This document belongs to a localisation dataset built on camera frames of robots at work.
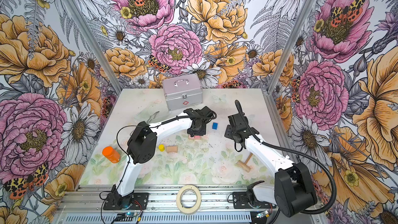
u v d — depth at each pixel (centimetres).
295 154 45
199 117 71
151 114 109
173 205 73
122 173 60
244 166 84
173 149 92
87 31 88
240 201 73
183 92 104
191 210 70
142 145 54
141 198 75
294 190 41
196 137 93
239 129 66
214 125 99
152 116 106
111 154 80
